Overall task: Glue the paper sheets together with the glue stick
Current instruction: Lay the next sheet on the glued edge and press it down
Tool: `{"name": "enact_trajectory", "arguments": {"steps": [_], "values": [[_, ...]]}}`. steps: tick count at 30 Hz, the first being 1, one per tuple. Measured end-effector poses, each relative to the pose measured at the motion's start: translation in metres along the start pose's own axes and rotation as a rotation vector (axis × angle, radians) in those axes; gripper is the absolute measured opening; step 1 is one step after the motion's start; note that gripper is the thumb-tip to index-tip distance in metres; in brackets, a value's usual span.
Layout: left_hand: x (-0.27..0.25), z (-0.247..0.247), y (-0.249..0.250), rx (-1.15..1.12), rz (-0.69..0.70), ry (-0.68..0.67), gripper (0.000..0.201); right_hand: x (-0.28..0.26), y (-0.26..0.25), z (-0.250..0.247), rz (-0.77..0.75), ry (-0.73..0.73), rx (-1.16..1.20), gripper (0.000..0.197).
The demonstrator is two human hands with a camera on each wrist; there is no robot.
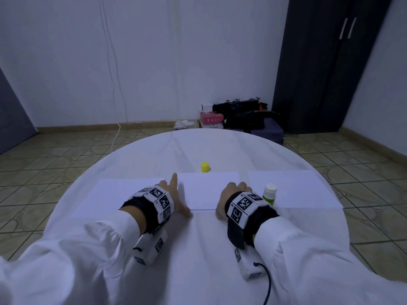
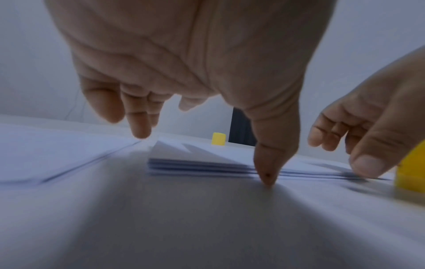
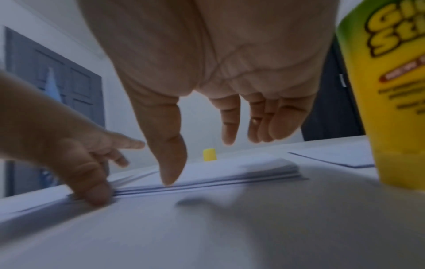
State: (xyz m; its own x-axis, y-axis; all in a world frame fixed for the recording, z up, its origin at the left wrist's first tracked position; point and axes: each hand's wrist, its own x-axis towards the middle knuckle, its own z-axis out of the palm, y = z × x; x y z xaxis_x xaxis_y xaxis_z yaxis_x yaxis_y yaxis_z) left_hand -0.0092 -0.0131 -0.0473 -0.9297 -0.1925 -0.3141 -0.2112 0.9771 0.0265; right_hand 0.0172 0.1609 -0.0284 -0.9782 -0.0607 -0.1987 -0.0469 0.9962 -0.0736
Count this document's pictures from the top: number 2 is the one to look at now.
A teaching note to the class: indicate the yellow glue stick cap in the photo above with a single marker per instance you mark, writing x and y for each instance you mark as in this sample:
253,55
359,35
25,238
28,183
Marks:
218,138

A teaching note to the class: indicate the white paper stack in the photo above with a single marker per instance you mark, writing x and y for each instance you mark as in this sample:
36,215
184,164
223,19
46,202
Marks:
319,165
53,152

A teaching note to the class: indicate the person's right hand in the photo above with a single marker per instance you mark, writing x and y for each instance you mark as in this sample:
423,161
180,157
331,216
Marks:
378,126

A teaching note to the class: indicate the single white paper sheet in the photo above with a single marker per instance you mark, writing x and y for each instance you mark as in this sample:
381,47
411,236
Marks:
199,160

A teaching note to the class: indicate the black wardrobe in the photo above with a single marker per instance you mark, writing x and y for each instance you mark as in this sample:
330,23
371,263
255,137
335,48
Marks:
242,128

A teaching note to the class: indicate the person's left hand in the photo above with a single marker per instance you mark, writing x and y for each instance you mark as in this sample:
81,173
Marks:
199,52

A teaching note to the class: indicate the yellow glue stick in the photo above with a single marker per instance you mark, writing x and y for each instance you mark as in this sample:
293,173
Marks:
412,171

